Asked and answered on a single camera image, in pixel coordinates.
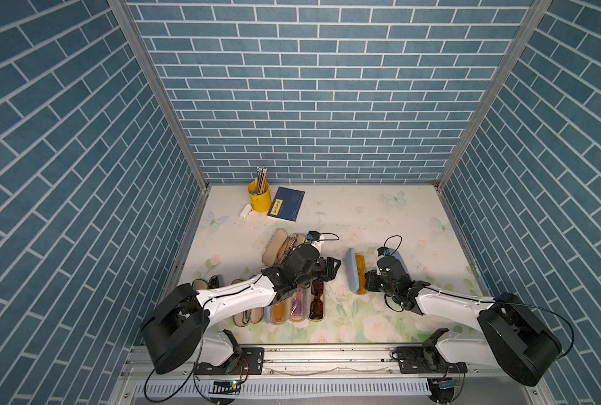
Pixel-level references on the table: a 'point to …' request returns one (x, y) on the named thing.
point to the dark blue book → (286, 204)
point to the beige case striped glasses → (278, 246)
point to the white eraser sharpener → (246, 211)
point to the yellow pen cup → (260, 202)
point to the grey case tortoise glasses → (316, 301)
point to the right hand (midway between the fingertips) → (366, 276)
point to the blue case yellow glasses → (355, 264)
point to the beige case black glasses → (201, 284)
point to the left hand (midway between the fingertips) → (341, 266)
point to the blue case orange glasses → (276, 313)
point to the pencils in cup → (262, 174)
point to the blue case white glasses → (395, 254)
